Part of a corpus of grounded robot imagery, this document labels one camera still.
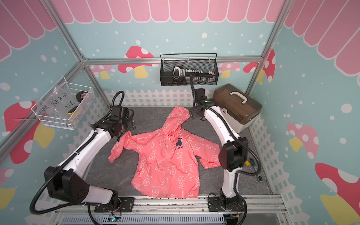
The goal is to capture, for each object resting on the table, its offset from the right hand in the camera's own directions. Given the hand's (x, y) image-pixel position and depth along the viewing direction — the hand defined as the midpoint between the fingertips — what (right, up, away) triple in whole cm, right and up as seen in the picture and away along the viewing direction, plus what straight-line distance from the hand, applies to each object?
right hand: (199, 111), depth 88 cm
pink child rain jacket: (-21, -31, +3) cm, 38 cm away
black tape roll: (-69, +9, -8) cm, 70 cm away
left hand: (-44, -9, -5) cm, 45 cm away
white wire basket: (-63, -7, -23) cm, 67 cm away
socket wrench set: (0, +23, +1) cm, 23 cm away
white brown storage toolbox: (+29, +2, +6) cm, 29 cm away
